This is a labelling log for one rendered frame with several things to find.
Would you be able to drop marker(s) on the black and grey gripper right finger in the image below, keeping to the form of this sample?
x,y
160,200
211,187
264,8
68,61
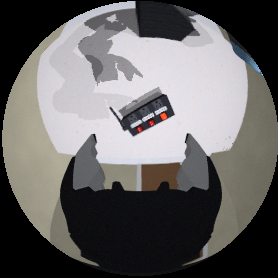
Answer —
x,y
198,176

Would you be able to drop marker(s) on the black power strip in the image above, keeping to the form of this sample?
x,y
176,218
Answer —
x,y
146,116

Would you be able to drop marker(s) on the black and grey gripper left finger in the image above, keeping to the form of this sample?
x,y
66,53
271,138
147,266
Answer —
x,y
84,175

